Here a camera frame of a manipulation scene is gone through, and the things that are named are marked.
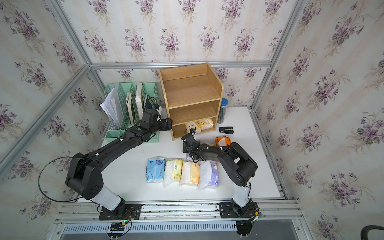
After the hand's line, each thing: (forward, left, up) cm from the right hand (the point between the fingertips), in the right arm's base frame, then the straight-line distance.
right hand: (188, 145), depth 96 cm
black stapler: (+14, -25, -1) cm, 28 cm away
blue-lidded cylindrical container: (+22, -23, +10) cm, 33 cm away
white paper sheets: (+11, +44, +24) cm, 51 cm away
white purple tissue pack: (-20, -12, +4) cm, 24 cm away
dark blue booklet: (+26, +29, +11) cm, 40 cm away
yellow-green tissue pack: (-19, +7, +3) cm, 20 cm away
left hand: (+6, +12, +17) cm, 22 cm away
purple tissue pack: (-10, -1, +1) cm, 10 cm away
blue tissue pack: (-18, +17, +3) cm, 25 cm away
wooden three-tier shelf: (+17, -4, +29) cm, 34 cm away
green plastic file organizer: (+23, +45, +14) cm, 52 cm away
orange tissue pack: (+1, -22, +4) cm, 23 cm away
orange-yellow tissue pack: (-21, -2, +3) cm, 21 cm away
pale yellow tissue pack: (+14, -4, +4) cm, 15 cm away
